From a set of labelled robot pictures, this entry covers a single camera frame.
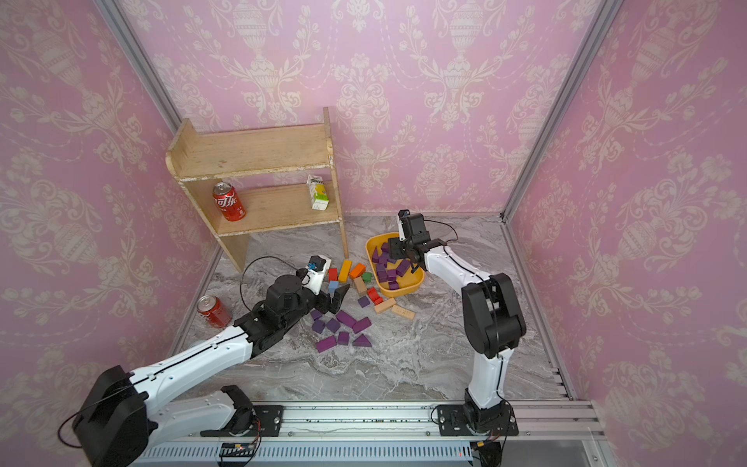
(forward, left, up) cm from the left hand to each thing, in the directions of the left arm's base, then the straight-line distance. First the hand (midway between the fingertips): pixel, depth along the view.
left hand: (336, 280), depth 80 cm
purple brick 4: (-6, +7, -18) cm, 20 cm away
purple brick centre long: (-3, -1, -18) cm, 18 cm away
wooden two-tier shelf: (+47, +36, -3) cm, 59 cm away
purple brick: (+16, -20, -16) cm, 31 cm away
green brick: (+13, -7, -18) cm, 24 cm away
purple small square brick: (-9, -1, -18) cm, 20 cm away
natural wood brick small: (+2, -14, -18) cm, 23 cm away
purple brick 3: (+9, -17, -17) cm, 25 cm away
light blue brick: (-6, 0, +6) cm, 8 cm away
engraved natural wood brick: (-1, -19, -17) cm, 26 cm away
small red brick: (+6, -10, -17) cm, 21 cm away
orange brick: (+15, -4, -17) cm, 23 cm away
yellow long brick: (+14, 0, -16) cm, 22 cm away
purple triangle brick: (-10, -7, -17) cm, 21 cm away
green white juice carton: (+27, +8, +8) cm, 29 cm away
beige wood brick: (+7, -5, -15) cm, 18 cm away
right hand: (+18, -18, -5) cm, 26 cm away
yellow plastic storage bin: (+10, -21, -18) cm, 29 cm away
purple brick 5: (-4, -6, -19) cm, 20 cm away
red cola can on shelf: (+19, +32, +11) cm, 39 cm away
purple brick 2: (-11, +4, -19) cm, 22 cm away
